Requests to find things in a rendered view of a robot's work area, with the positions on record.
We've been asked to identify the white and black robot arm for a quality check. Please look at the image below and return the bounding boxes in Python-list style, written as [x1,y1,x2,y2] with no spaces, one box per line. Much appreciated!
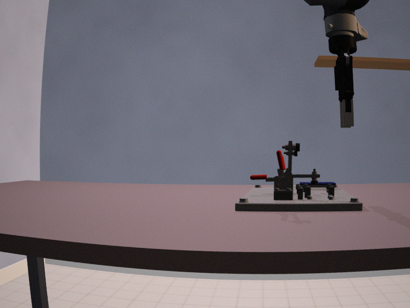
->
[304,0,369,41]

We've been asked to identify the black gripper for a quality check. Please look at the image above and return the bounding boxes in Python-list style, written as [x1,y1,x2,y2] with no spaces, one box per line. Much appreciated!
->
[329,35,357,128]

